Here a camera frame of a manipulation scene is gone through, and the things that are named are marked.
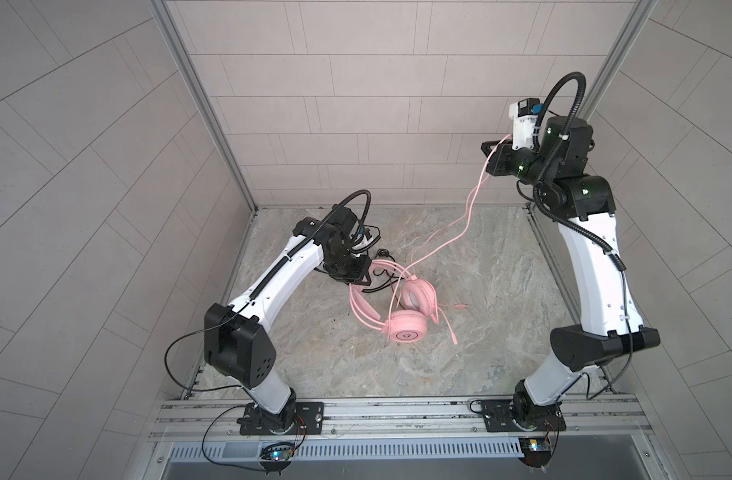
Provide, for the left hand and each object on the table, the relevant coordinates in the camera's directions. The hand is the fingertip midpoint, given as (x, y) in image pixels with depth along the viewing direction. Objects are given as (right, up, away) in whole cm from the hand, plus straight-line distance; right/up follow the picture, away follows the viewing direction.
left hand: (376, 276), depth 76 cm
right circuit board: (+37, -39, -8) cm, 54 cm away
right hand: (+23, +31, -11) cm, 40 cm away
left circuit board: (-21, -36, -12) cm, 44 cm away
